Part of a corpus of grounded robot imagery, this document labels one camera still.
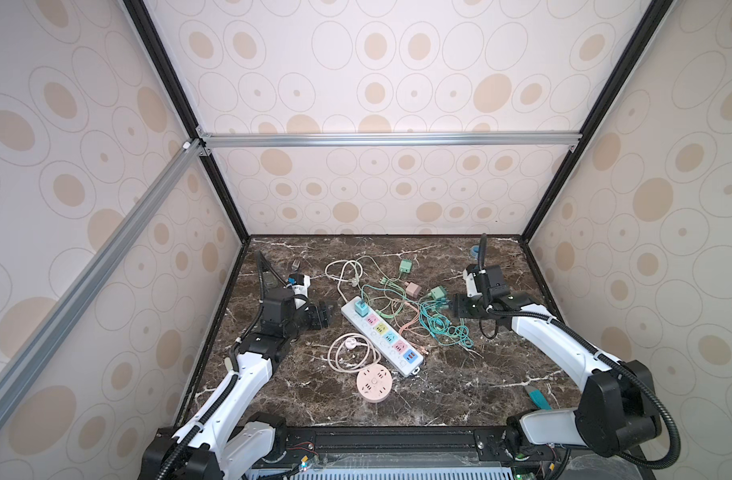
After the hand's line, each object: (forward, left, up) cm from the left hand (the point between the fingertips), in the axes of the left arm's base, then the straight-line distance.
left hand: (334, 301), depth 80 cm
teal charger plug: (+4, -7, -11) cm, 14 cm away
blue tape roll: (+33, -49, -17) cm, 61 cm away
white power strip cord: (+22, 0, -16) cm, 27 cm away
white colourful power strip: (-9, -19, -14) cm, 25 cm away
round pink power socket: (-17, -11, -15) cm, 25 cm away
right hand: (+4, -36, -7) cm, 37 cm away
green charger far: (+25, -23, -17) cm, 38 cm away
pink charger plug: (+15, -24, -17) cm, 33 cm away
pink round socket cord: (-8, -4, -18) cm, 20 cm away
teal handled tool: (-20, -56, -17) cm, 62 cm away
